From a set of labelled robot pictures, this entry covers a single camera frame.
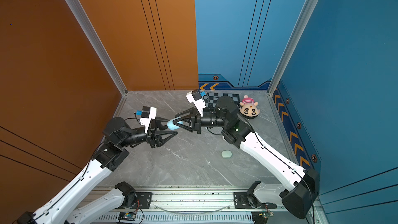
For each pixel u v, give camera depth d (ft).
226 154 2.85
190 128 1.73
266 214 2.31
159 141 1.74
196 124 1.68
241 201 2.38
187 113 1.86
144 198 2.44
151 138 1.70
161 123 1.92
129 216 2.34
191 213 2.33
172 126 1.80
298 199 1.21
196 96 1.67
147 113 1.63
